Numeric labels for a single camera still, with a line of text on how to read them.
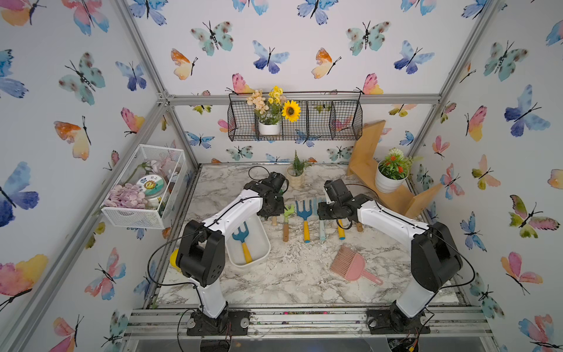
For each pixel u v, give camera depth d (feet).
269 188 2.12
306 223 3.22
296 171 3.55
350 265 2.83
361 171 3.54
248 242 3.06
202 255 1.53
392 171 2.90
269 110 2.84
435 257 1.50
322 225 3.15
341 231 3.13
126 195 1.96
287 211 3.33
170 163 2.59
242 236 3.07
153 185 2.16
